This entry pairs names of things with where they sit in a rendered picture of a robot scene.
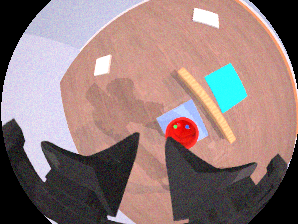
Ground white flat block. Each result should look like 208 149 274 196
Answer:
193 8 220 30

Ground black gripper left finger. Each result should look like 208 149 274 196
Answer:
40 132 140 217

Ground red cup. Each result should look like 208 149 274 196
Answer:
165 116 200 149

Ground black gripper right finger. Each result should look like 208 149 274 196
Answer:
165 137 258 221

